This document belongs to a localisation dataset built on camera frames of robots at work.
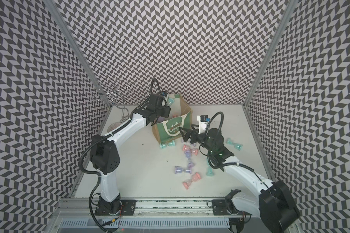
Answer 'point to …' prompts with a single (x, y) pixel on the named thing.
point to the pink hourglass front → (196, 177)
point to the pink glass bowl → (113, 125)
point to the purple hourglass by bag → (188, 142)
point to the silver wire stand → (116, 91)
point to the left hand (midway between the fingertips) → (167, 108)
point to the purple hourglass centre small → (188, 153)
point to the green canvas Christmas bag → (167, 129)
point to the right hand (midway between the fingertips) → (185, 129)
